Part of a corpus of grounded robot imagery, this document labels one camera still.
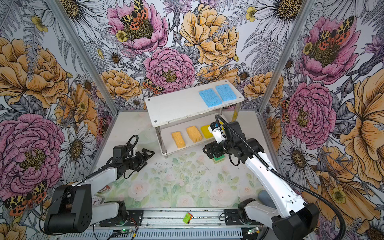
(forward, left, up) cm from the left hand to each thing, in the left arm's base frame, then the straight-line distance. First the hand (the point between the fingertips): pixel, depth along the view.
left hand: (151, 161), depth 89 cm
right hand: (-4, -34, +18) cm, 39 cm away
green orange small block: (-28, -22, -3) cm, 36 cm away
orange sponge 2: (+16, -26, +4) cm, 31 cm away
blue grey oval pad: (-20, -62, -3) cm, 65 cm away
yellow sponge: (+18, -34, +3) cm, 38 cm away
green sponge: (+1, -39, -2) cm, 39 cm away
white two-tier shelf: (+8, -19, +28) cm, 35 cm away
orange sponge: (+12, -16, +4) cm, 20 cm away
